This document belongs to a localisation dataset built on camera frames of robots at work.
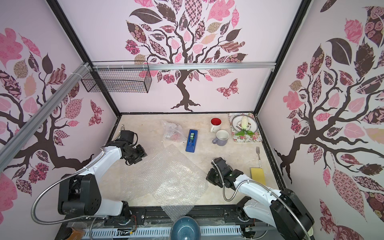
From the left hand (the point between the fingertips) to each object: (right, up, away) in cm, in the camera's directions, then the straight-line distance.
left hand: (146, 158), depth 87 cm
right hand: (+36, -10, -2) cm, 38 cm away
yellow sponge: (+66, -10, -2) cm, 67 cm away
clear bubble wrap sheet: (+13, -11, -2) cm, 17 cm away
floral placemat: (+58, +11, +17) cm, 62 cm away
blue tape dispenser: (+27, +9, +10) cm, 30 cm away
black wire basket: (-11, +52, +7) cm, 53 cm away
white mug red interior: (+44, +22, +19) cm, 53 cm away
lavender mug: (+48, +12, +15) cm, 52 cm away
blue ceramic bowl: (+25, -30, -18) cm, 43 cm away
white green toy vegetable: (+66, +21, +20) cm, 72 cm away
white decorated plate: (+73, +21, +24) cm, 80 cm away
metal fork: (+72, +2, +10) cm, 72 cm away
